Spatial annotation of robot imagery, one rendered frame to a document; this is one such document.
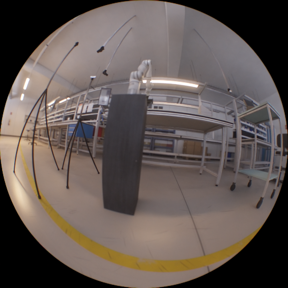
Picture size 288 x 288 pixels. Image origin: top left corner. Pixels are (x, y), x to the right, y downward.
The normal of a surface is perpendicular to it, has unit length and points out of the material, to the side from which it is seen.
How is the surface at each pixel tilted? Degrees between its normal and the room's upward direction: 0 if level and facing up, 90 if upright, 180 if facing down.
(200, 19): 180
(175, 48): 180
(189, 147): 90
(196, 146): 90
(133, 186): 90
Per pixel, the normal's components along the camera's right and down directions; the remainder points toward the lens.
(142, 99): -0.07, -0.02
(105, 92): 0.22, 0.21
